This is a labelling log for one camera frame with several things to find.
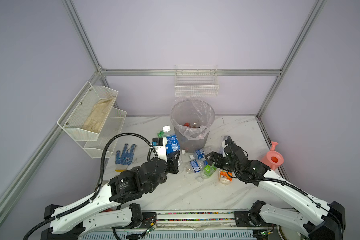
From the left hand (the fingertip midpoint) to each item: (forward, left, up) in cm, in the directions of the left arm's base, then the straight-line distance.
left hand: (177, 153), depth 61 cm
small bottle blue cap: (+9, -10, -30) cm, 32 cm away
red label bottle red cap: (+36, -5, -22) cm, 43 cm away
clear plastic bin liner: (+39, -10, -19) cm, 44 cm away
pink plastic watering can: (+10, -55, -21) cm, 60 cm away
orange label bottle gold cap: (+1, -26, -28) cm, 38 cm away
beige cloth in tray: (+21, +44, -3) cm, 49 cm away
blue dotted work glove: (+13, +37, -34) cm, 52 cm away
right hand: (+5, -16, -14) cm, 22 cm away
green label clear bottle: (+5, -17, -28) cm, 33 cm away
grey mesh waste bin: (+22, -6, -27) cm, 35 cm away
